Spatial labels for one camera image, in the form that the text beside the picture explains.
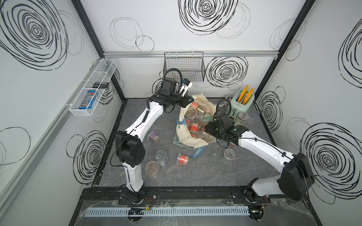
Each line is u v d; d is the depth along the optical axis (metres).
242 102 0.97
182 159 0.82
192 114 0.88
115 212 0.77
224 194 0.75
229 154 0.83
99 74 0.84
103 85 0.79
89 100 0.70
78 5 0.70
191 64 0.96
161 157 0.81
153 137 0.91
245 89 0.96
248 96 0.94
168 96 0.64
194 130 0.85
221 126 0.63
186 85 0.72
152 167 0.78
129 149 0.47
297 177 0.43
